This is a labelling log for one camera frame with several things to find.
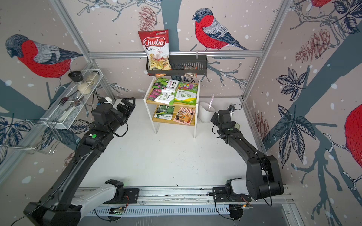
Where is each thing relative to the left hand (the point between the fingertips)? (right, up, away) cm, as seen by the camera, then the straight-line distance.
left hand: (135, 99), depth 70 cm
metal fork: (-37, 0, +2) cm, 37 cm away
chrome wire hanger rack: (-40, -16, -12) cm, 45 cm away
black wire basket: (+23, +29, +37) cm, 53 cm away
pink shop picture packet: (+25, -9, +20) cm, 33 cm away
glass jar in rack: (-32, +14, +15) cm, 38 cm away
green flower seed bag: (+26, +4, +7) cm, 28 cm away
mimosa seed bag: (+11, +11, +14) cm, 21 cm away
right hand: (+49, -9, +20) cm, 54 cm away
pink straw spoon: (+45, +1, +31) cm, 55 cm away
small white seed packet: (+18, +10, +13) cm, 25 cm away
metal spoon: (-31, -2, +1) cm, 31 cm away
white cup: (+39, -9, +25) cm, 48 cm away
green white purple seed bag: (+13, +3, +7) cm, 15 cm away
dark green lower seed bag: (+12, -7, +21) cm, 25 cm away
